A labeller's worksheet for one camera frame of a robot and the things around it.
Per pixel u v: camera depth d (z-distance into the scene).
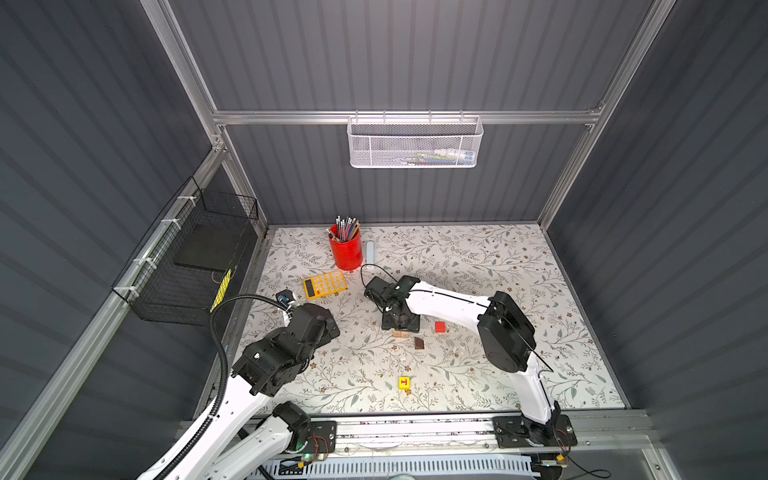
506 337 0.53
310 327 0.51
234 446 0.54
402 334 0.89
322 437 0.72
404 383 0.81
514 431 0.74
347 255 1.02
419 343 0.89
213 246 0.76
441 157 0.92
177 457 0.39
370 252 1.08
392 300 0.66
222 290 0.69
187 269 0.73
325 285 1.02
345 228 1.02
